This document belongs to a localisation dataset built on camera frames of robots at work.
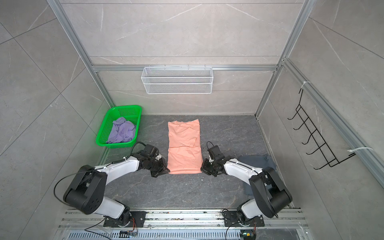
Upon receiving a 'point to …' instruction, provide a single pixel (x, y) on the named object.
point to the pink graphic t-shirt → (184, 152)
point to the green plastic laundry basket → (132, 113)
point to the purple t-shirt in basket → (122, 131)
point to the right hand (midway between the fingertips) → (200, 168)
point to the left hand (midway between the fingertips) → (170, 167)
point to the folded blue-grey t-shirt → (260, 161)
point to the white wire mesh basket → (177, 80)
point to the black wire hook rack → (332, 160)
